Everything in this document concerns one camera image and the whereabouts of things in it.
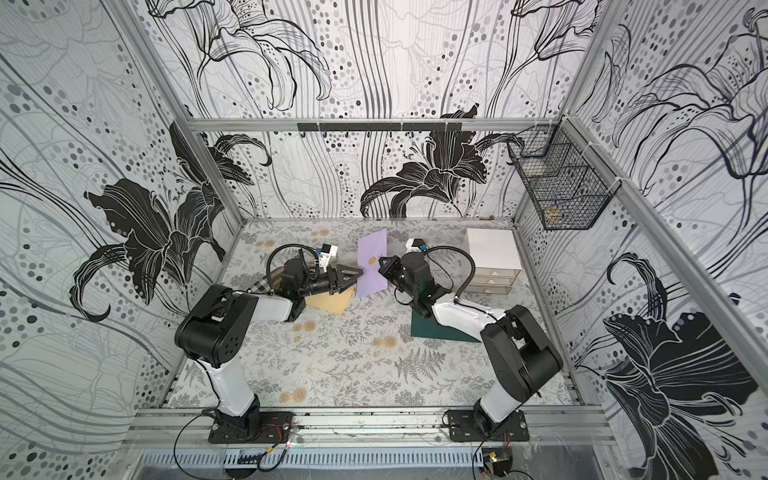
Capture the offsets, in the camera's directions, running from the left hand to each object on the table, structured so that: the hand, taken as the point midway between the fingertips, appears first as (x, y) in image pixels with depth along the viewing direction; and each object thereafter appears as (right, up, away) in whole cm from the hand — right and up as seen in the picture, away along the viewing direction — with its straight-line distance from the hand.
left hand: (362, 278), depth 87 cm
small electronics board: (+35, -42, -17) cm, 57 cm away
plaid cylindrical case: (-34, -4, +8) cm, 35 cm away
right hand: (+6, +6, -1) cm, 9 cm away
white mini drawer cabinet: (+41, +5, +3) cm, 41 cm away
